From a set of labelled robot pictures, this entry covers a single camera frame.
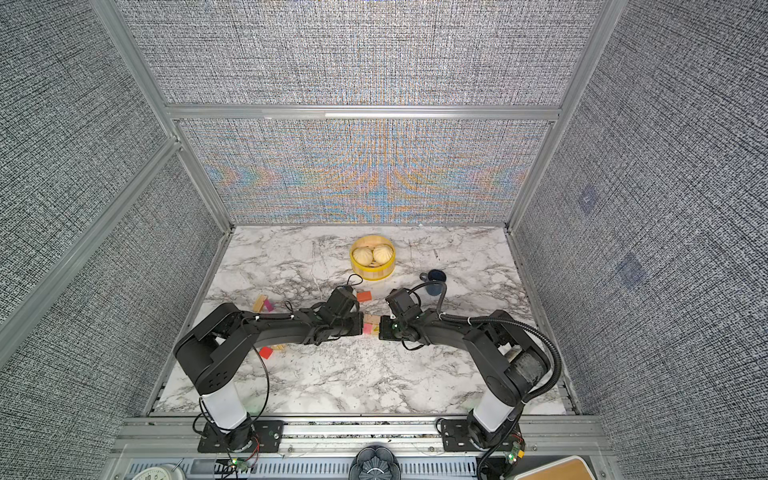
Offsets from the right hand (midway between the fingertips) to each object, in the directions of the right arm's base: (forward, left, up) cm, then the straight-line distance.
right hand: (380, 329), depth 92 cm
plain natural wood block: (+3, +2, +2) cm, 4 cm away
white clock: (-36, +47, +4) cm, 60 cm away
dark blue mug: (+15, -17, +7) cm, 24 cm away
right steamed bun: (+25, -1, +7) cm, 26 cm away
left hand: (+1, +4, 0) cm, 5 cm away
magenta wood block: (+7, +35, +3) cm, 36 cm away
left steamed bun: (+24, +6, +6) cm, 26 cm away
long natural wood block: (+9, +40, +1) cm, 41 cm away
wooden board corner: (-35, -42, +4) cm, 55 cm away
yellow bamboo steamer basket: (+19, +2, +4) cm, 20 cm away
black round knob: (-34, +1, +1) cm, 34 cm away
